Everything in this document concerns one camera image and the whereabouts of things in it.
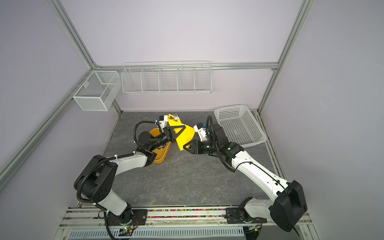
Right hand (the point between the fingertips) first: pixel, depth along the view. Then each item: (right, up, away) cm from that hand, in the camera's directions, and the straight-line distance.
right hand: (186, 148), depth 73 cm
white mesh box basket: (-60, +33, +24) cm, 73 cm away
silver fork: (-6, +16, +3) cm, 17 cm away
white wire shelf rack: (-15, +43, +26) cm, 52 cm away
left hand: (0, +9, -1) cm, 9 cm away
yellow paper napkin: (0, +6, +1) cm, 6 cm away
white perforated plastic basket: (+38, +11, +39) cm, 56 cm away
